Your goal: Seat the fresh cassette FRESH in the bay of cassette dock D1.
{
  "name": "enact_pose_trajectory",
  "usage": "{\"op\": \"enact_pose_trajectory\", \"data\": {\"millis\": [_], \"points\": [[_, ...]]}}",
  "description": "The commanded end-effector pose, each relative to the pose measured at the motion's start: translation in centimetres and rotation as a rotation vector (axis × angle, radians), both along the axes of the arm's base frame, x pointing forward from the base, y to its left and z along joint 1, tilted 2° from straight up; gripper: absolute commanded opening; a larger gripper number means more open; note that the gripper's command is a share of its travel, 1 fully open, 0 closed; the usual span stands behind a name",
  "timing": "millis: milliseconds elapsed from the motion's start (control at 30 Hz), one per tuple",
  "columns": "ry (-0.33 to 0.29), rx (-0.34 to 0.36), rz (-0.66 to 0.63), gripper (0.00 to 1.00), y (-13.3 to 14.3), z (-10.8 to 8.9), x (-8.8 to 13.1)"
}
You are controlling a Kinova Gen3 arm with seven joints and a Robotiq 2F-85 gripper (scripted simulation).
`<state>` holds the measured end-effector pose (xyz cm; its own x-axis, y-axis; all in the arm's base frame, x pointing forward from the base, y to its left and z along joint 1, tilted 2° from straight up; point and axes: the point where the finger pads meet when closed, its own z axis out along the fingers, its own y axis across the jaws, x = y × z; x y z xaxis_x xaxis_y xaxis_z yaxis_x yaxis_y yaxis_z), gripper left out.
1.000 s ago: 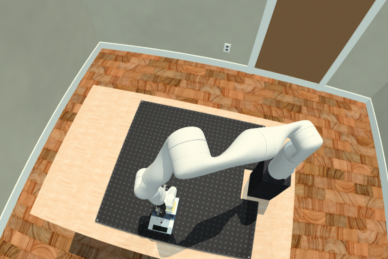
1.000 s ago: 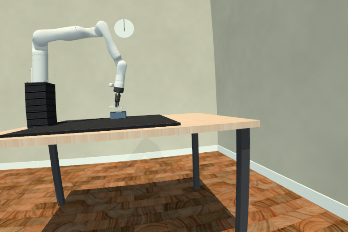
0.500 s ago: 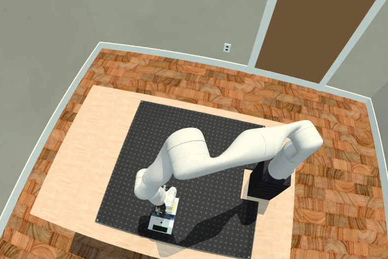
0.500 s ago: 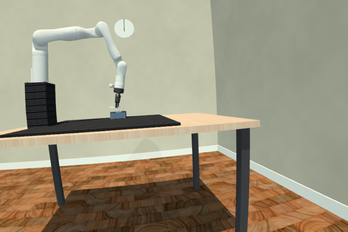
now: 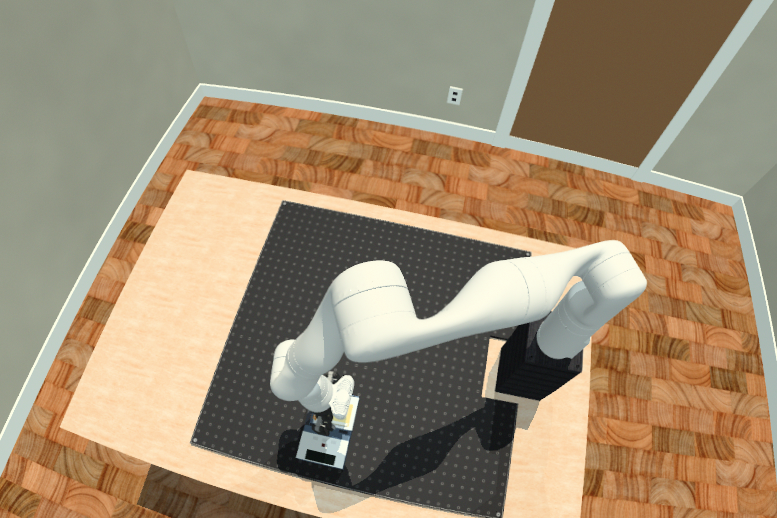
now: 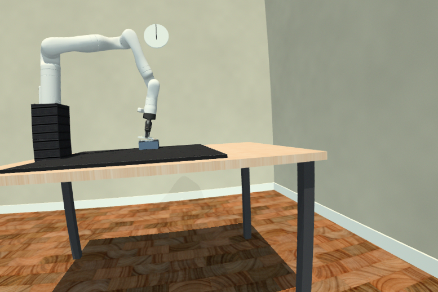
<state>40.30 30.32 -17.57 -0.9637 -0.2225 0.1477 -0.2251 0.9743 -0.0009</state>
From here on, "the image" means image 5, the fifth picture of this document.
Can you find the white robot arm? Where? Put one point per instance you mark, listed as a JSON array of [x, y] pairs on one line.
[[375, 317]]

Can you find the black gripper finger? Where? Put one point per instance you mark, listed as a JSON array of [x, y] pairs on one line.
[[322, 427], [333, 376]]

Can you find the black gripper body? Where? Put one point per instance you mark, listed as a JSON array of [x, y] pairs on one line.
[[322, 414]]

